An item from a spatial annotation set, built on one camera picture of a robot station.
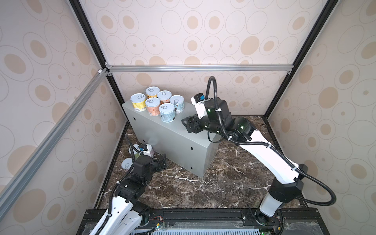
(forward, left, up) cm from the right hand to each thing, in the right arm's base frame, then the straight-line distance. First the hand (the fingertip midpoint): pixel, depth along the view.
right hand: (188, 118), depth 64 cm
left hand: (-6, +14, -20) cm, 25 cm away
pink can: (+6, +26, -33) cm, 42 cm away
